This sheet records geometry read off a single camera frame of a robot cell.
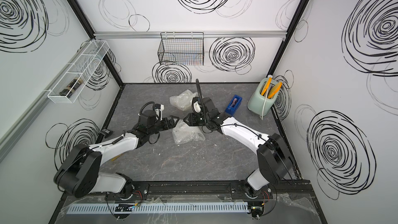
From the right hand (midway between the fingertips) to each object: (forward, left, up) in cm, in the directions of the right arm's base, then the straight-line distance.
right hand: (186, 120), depth 80 cm
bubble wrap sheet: (-1, +2, -12) cm, 13 cm away
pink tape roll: (+22, -29, -11) cm, 38 cm away
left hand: (+4, +8, -6) cm, 10 cm away
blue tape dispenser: (+16, -27, -12) cm, 34 cm away
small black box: (-2, +49, -14) cm, 51 cm away
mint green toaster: (+17, -41, -6) cm, 44 cm away
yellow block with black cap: (-26, +22, +15) cm, 37 cm away
